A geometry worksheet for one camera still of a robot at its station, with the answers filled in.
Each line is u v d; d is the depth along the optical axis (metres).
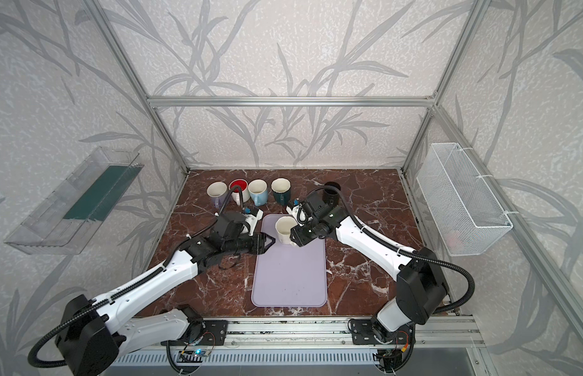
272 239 0.76
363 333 0.73
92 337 0.38
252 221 0.71
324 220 0.61
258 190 1.04
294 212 0.74
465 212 0.61
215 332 0.74
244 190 1.04
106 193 0.64
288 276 0.87
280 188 1.05
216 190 1.05
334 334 0.75
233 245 0.64
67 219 0.63
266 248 0.72
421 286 0.42
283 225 0.88
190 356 0.72
